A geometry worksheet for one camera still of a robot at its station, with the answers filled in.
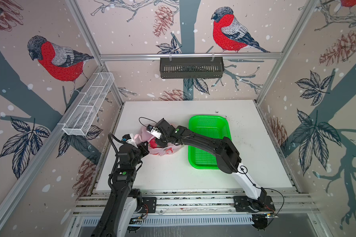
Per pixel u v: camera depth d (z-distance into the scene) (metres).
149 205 0.73
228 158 0.55
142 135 0.90
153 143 0.87
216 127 1.03
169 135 0.69
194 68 1.06
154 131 0.79
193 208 0.73
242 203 0.73
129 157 0.61
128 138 0.72
